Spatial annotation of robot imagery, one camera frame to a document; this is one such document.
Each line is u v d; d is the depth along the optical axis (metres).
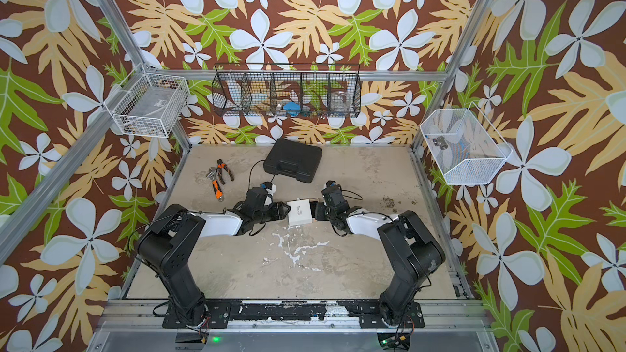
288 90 0.97
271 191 0.88
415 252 0.48
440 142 0.86
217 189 1.04
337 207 0.74
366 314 0.73
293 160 1.05
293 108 0.93
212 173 1.08
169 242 0.49
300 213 0.93
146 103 0.87
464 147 0.84
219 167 1.11
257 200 0.76
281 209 0.87
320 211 0.85
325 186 0.88
